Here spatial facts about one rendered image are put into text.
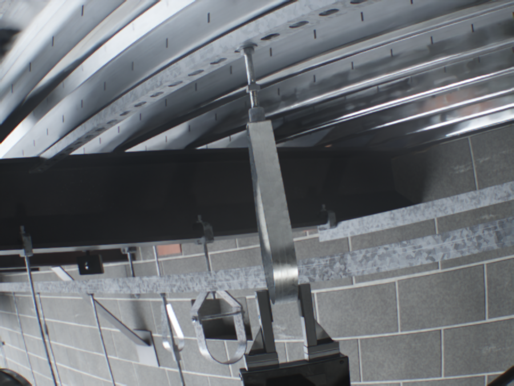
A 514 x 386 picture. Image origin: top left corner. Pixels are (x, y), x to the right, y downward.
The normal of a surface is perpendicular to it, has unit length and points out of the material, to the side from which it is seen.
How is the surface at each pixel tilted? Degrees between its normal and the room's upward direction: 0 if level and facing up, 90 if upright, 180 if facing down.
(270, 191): 74
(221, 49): 90
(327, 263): 90
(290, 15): 90
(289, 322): 90
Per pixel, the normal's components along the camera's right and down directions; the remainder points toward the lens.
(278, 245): 0.06, -0.36
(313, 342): 0.10, -0.11
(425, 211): -0.76, 0.04
